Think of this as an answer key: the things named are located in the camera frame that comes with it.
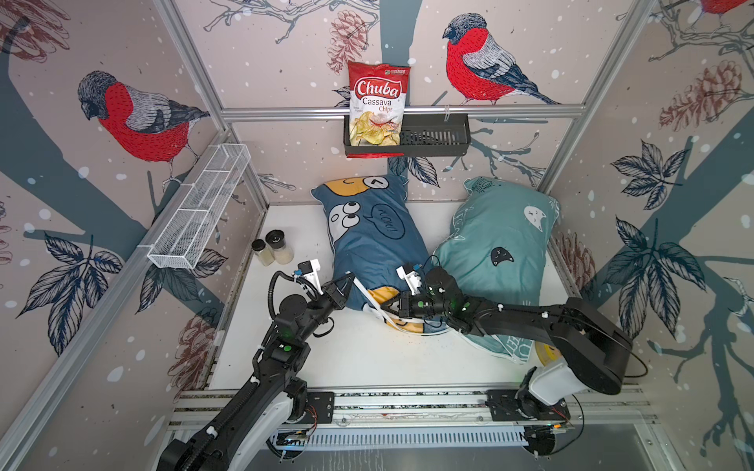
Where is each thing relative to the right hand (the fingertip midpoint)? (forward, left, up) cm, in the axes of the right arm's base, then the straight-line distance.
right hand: (381, 308), depth 78 cm
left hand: (+5, +6, +10) cm, 12 cm away
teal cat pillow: (+20, -35, +2) cm, 40 cm away
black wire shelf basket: (+62, -12, +14) cm, 65 cm away
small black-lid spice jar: (+22, +43, -3) cm, 48 cm away
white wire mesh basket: (+20, +51, +18) cm, 58 cm away
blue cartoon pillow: (+24, +4, +2) cm, 24 cm away
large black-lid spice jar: (+23, +37, -9) cm, 44 cm away
